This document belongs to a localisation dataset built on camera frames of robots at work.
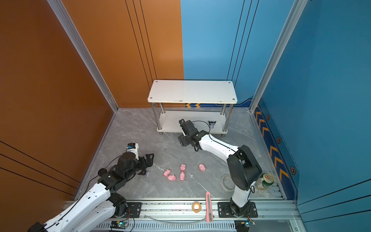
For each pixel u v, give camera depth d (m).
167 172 0.84
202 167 0.86
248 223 0.70
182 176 0.83
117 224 0.71
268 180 0.72
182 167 0.86
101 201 0.53
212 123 0.96
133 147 0.71
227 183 0.82
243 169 0.47
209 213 0.72
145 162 0.72
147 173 0.84
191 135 0.68
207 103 1.18
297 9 0.70
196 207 0.75
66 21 0.74
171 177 0.83
